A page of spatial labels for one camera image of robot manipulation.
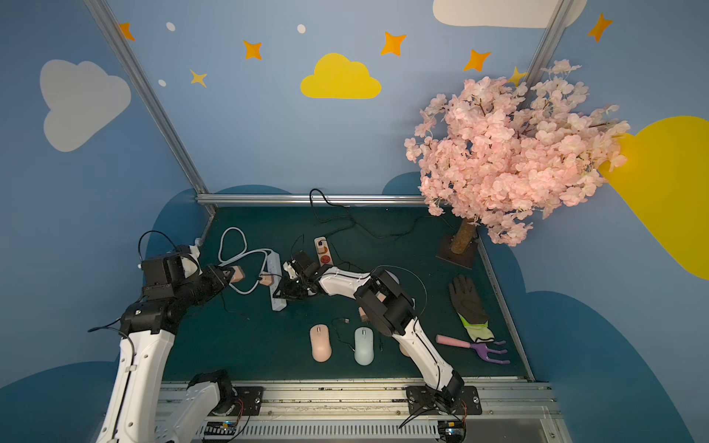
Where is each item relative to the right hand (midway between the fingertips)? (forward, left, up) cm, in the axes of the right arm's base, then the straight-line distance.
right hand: (278, 294), depth 92 cm
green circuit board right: (-34, -55, -6) cm, 65 cm away
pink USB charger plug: (-6, -29, -1) cm, 30 cm away
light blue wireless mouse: (-15, -30, -1) cm, 34 cm away
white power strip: (+10, +4, +1) cm, 11 cm away
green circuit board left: (-38, +8, -6) cm, 39 cm away
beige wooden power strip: (+19, -13, 0) cm, 23 cm away
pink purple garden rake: (-12, -67, -3) cm, 68 cm away
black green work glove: (-3, -66, -3) cm, 67 cm away
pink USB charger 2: (+4, +5, +3) cm, 7 cm away
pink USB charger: (-4, +5, +19) cm, 20 cm away
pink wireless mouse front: (-15, -17, -1) cm, 22 cm away
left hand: (-4, +7, +22) cm, 23 cm away
